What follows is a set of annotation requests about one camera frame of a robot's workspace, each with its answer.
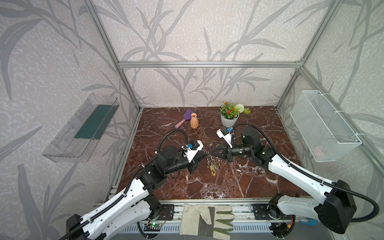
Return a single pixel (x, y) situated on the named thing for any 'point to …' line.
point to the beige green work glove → (199, 221)
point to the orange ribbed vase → (194, 121)
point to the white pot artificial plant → (229, 113)
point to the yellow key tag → (214, 174)
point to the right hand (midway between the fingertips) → (211, 148)
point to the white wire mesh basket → (326, 133)
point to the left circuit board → (153, 227)
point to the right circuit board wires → (282, 229)
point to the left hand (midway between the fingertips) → (208, 152)
